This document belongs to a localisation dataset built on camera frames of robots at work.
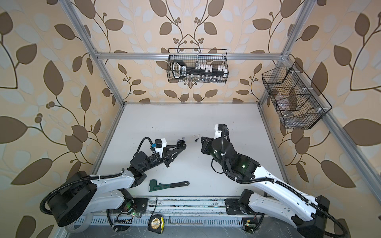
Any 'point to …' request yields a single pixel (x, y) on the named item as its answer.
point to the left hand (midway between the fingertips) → (181, 148)
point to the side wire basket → (299, 103)
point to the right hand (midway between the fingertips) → (202, 140)
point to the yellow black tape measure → (156, 223)
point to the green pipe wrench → (154, 186)
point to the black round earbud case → (181, 145)
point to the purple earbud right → (183, 138)
